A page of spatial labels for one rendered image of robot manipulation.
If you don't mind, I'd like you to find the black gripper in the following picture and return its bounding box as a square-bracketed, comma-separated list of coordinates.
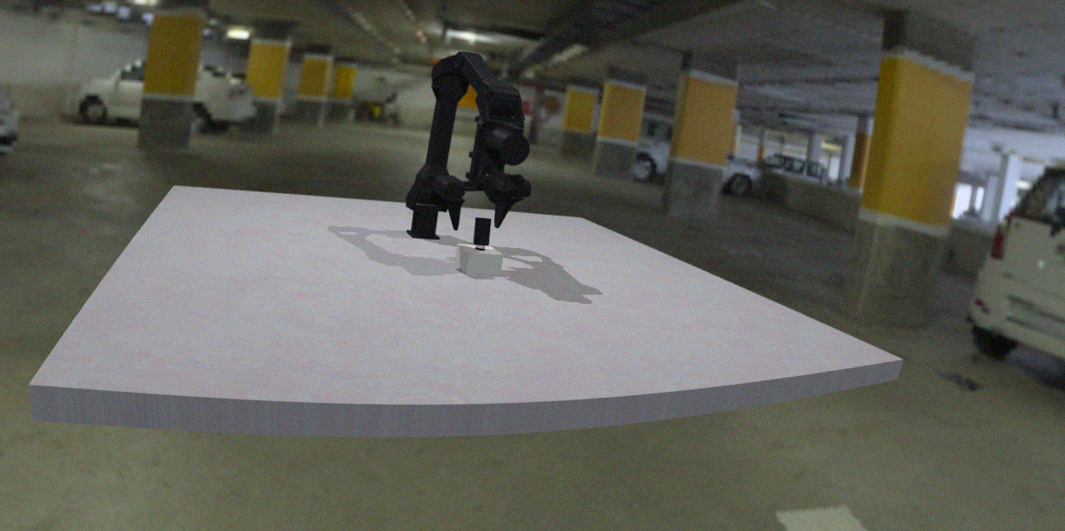
[433, 149, 533, 231]

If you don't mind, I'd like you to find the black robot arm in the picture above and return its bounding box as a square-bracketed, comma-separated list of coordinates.
[406, 51, 530, 240]

